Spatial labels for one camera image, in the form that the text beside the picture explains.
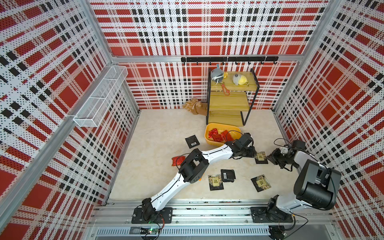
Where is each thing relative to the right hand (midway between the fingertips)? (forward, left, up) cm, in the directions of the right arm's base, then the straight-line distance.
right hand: (269, 155), depth 90 cm
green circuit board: (-37, +65, -2) cm, 75 cm away
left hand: (+2, +6, -1) cm, 7 cm away
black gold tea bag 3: (0, +4, -4) cm, 5 cm away
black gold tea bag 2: (-15, +7, -4) cm, 17 cm away
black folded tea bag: (-10, +26, -4) cm, 28 cm away
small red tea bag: (+19, +34, -1) cm, 38 cm away
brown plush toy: (+40, +47, +4) cm, 62 cm away
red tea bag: (+17, +23, -4) cm, 29 cm away
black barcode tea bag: (+13, +48, -4) cm, 50 cm away
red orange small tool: (+27, +27, +28) cm, 47 cm away
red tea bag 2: (+15, +29, -2) cm, 33 cm away
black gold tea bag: (-14, +33, -4) cm, 37 cm away
